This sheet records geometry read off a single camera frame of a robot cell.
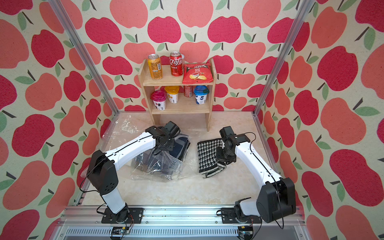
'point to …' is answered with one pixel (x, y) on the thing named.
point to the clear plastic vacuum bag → (167, 166)
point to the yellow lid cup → (172, 92)
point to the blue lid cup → (201, 92)
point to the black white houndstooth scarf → (208, 162)
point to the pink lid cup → (158, 97)
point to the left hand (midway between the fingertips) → (169, 148)
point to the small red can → (188, 91)
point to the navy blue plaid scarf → (182, 145)
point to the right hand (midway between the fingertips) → (221, 161)
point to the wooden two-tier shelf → (185, 105)
